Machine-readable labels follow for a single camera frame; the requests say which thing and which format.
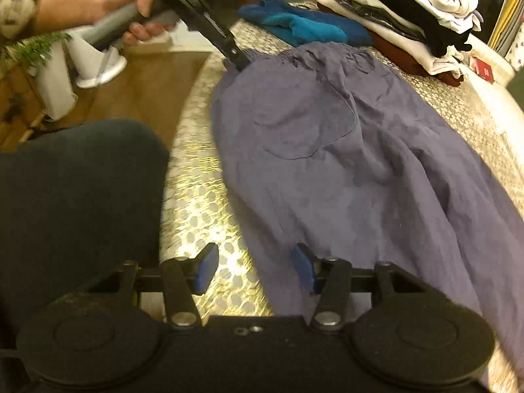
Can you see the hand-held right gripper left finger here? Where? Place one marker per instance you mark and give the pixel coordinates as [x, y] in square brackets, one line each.
[206, 266]

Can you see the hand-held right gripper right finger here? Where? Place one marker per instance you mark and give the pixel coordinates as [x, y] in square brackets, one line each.
[302, 264]

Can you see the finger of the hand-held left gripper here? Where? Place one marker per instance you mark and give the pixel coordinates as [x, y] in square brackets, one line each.
[238, 59]

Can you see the purple pants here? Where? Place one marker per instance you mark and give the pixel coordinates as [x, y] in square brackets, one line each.
[327, 151]

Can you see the person's left forearm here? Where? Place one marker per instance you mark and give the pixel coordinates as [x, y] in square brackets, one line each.
[61, 6]

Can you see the stack of folded clothes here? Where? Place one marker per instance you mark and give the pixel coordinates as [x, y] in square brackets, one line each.
[409, 0]

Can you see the blue and teal folded garment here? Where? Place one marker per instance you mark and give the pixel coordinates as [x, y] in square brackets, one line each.
[303, 24]

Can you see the person's black trouser leg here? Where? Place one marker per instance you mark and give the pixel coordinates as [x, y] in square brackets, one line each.
[73, 196]

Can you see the green plant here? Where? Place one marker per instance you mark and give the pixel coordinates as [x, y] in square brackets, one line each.
[32, 51]

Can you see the wooden cabinet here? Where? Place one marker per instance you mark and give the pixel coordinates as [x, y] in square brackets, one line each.
[16, 106]

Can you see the red booklet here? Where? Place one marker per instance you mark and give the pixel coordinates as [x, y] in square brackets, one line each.
[482, 69]

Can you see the yellow curtain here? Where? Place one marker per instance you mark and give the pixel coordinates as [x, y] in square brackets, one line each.
[500, 20]

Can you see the white printed bag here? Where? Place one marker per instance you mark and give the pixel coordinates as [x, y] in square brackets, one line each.
[516, 45]

